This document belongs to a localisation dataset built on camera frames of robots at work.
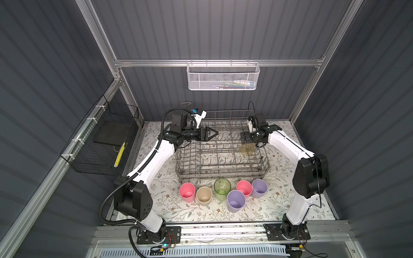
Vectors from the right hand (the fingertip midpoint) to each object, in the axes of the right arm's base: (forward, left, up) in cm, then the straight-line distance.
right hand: (251, 136), depth 93 cm
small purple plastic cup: (-26, -3, -11) cm, 28 cm away
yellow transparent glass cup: (+1, -1, -14) cm, 14 cm away
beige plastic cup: (-30, +27, -13) cm, 42 cm away
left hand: (-11, +21, +15) cm, 27 cm away
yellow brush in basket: (-22, +63, +14) cm, 68 cm away
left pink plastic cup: (-28, +36, -13) cm, 47 cm away
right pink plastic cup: (-27, +5, -8) cm, 29 cm away
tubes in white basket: (+22, +9, +20) cm, 31 cm away
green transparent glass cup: (-30, +18, -2) cm, 35 cm away
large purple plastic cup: (-33, +10, -12) cm, 37 cm away
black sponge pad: (-10, +71, +14) cm, 73 cm away
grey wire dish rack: (-4, +14, -15) cm, 21 cm away
